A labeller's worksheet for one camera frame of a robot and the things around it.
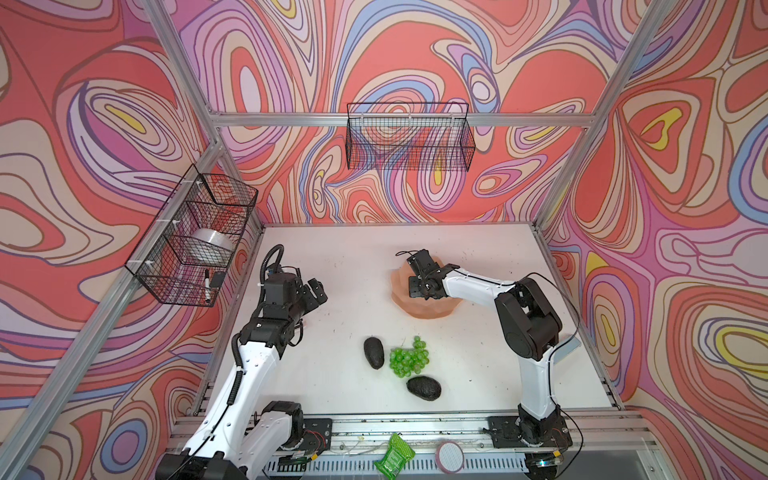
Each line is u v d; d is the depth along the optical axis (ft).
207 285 2.36
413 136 3.14
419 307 3.07
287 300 2.01
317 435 2.39
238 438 1.34
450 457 2.15
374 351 2.74
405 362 2.60
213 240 2.41
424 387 2.51
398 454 2.30
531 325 1.73
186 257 2.36
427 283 2.41
